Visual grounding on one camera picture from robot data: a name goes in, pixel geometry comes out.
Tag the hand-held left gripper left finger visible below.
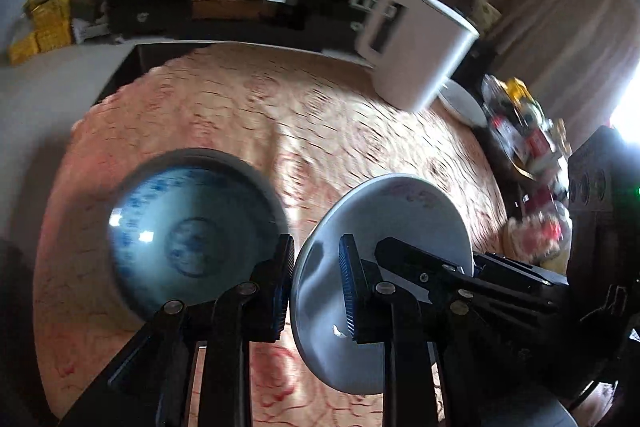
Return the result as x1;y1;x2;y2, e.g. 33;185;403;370
60;234;296;427

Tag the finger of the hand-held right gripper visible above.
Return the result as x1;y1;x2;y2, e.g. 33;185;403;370
375;238;556;315
472;253;571;295

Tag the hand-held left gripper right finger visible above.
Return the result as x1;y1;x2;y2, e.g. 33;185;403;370
339;234;501;427

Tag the blue patterned bowl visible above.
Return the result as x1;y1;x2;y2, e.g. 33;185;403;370
107;148;291;320

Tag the plastic bag of food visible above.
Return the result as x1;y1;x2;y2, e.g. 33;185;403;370
502;199;572;270

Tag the plain white plate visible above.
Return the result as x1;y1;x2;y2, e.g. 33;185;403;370
439;79;488;128

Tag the rose patterned tablecloth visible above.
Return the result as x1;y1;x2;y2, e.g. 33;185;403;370
32;44;511;427

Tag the yellow plastic toy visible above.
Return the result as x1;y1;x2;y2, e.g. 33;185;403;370
505;79;536;102

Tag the white electric kettle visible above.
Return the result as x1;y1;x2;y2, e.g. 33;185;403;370
354;0;481;112

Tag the black cabinet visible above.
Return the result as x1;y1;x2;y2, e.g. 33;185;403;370
102;0;381;48

